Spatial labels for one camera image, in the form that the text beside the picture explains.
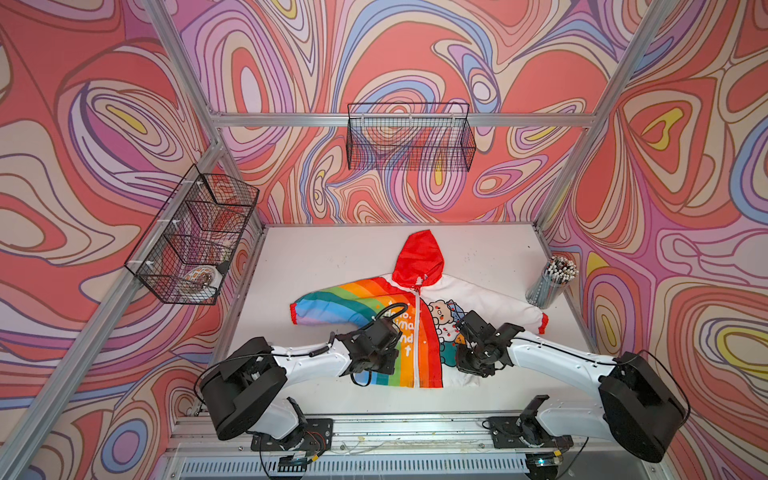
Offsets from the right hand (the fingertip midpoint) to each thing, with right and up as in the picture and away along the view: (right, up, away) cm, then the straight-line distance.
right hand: (463, 375), depth 83 cm
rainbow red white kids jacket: (-16, +12, +9) cm, 22 cm away
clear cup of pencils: (+26, +23, +6) cm, 36 cm away
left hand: (-18, +2, +1) cm, 19 cm away
